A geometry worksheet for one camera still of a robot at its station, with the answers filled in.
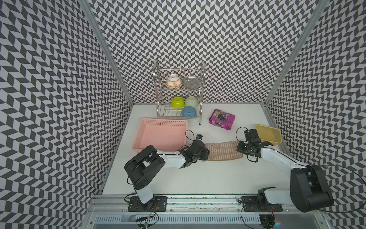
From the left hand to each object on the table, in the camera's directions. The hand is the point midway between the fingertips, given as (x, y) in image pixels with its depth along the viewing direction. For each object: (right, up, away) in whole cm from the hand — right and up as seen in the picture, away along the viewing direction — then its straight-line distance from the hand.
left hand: (207, 153), depth 89 cm
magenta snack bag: (+12, +21, +13) cm, 28 cm away
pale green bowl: (-10, +35, +22) cm, 43 cm away
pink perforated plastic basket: (-29, +10, +12) cm, 33 cm away
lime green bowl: (-21, +34, +22) cm, 45 cm away
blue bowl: (-12, +27, +17) cm, 34 cm away
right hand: (+21, +2, +1) cm, 21 cm away
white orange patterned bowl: (-21, +45, 0) cm, 50 cm away
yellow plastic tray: (+48, +10, +11) cm, 50 cm away
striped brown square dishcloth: (+11, +1, +2) cm, 11 cm away
